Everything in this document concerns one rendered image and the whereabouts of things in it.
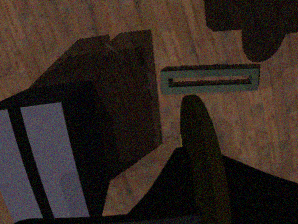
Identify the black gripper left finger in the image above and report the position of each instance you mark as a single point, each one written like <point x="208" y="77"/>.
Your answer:
<point x="169" y="201"/>

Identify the dark grey box walls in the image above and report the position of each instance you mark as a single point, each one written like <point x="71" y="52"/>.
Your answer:
<point x="88" y="126"/>

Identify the gold coin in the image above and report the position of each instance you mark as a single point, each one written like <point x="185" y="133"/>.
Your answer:
<point x="200" y="141"/>

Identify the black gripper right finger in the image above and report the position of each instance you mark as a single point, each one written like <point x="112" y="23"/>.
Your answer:
<point x="257" y="197"/>

